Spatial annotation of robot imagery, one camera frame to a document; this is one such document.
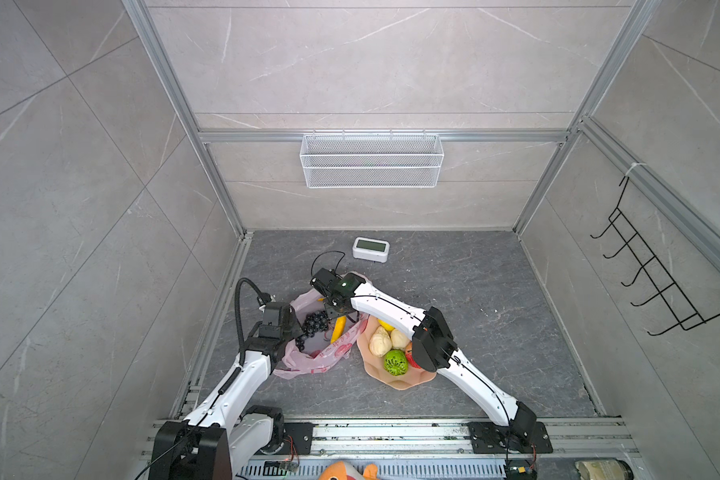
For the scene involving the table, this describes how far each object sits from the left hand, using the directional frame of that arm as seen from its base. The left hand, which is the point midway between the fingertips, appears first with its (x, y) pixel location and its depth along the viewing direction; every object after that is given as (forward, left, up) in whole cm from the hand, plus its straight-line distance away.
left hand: (288, 315), depth 87 cm
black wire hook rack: (-15, -89, +25) cm, 94 cm away
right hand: (+7, -14, -7) cm, 17 cm away
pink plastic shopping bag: (-13, -10, +1) cm, 16 cm away
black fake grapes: (-1, -7, -4) cm, 8 cm away
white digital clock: (+28, -26, -3) cm, 38 cm away
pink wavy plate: (-15, -25, -4) cm, 29 cm away
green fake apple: (-15, -31, -1) cm, 34 cm away
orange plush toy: (-38, -17, 0) cm, 42 cm away
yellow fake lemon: (-13, -27, +18) cm, 35 cm away
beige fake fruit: (-9, -27, -1) cm, 29 cm away
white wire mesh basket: (+46, -27, +22) cm, 58 cm away
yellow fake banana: (-2, -15, -5) cm, 16 cm away
